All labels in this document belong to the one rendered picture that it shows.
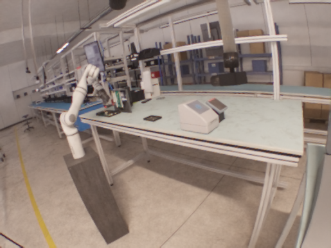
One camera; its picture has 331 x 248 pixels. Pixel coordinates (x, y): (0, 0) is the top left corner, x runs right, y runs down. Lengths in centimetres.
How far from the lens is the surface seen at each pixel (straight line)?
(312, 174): 48
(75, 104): 127
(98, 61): 292
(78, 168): 126
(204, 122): 86
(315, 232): 33
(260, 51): 459
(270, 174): 95
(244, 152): 82
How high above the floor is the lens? 135
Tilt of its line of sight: 18 degrees down
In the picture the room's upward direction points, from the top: 9 degrees counter-clockwise
